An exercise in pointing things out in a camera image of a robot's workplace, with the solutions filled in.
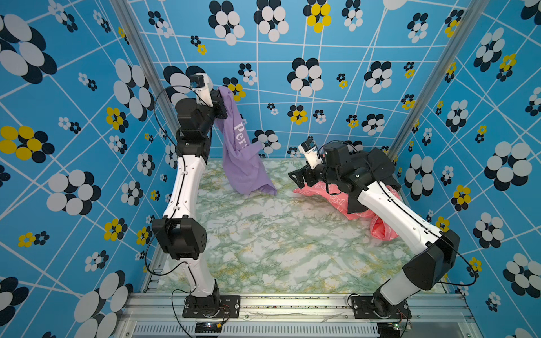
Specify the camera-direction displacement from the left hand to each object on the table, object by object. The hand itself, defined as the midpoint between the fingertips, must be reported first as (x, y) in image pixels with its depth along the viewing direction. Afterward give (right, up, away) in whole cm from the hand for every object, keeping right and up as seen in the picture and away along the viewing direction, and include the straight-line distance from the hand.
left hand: (221, 87), depth 69 cm
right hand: (+27, -26, +8) cm, 38 cm away
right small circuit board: (+56, -81, +1) cm, 98 cm away
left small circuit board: (-6, -82, +4) cm, 82 cm away
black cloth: (+70, -25, +33) cm, 81 cm away
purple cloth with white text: (+6, -30, +25) cm, 39 cm away
